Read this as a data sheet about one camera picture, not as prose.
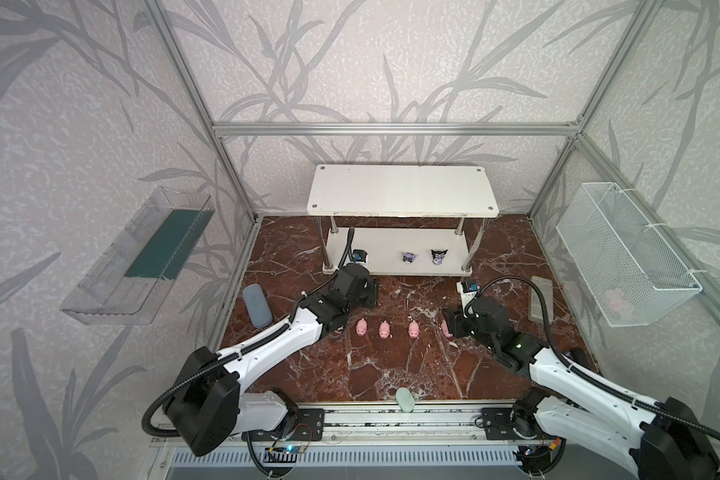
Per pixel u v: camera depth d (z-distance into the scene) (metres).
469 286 0.72
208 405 0.40
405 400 0.76
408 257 0.96
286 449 0.71
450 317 0.74
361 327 0.89
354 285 0.62
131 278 0.64
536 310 0.91
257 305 0.93
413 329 0.89
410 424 0.75
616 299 0.74
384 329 0.89
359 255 0.72
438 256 0.94
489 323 0.62
